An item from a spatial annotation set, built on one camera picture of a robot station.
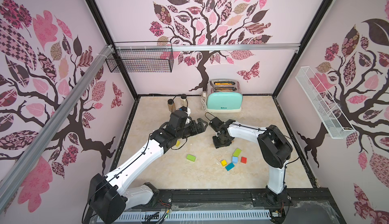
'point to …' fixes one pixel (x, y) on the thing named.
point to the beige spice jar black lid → (183, 101)
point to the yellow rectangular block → (178, 143)
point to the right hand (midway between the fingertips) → (219, 146)
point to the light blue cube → (235, 159)
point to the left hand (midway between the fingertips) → (201, 129)
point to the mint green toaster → (224, 95)
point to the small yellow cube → (224, 162)
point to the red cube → (243, 160)
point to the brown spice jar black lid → (171, 105)
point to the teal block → (229, 166)
